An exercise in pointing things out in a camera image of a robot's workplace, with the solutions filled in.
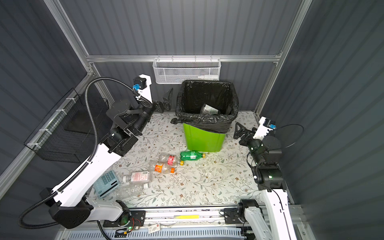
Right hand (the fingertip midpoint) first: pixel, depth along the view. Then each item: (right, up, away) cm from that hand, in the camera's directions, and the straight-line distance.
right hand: (247, 126), depth 65 cm
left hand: (-37, +16, -9) cm, 41 cm away
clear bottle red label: (-38, -19, +24) cm, 49 cm away
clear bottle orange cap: (-44, -24, +21) cm, 54 cm away
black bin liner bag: (-25, +20, +26) cm, 41 cm away
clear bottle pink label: (-55, -28, +18) cm, 64 cm away
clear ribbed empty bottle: (-57, -33, +12) cm, 67 cm away
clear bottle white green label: (-15, +11, +29) cm, 35 cm away
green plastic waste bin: (-21, -8, +30) cm, 38 cm away
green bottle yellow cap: (-28, -19, +31) cm, 45 cm away
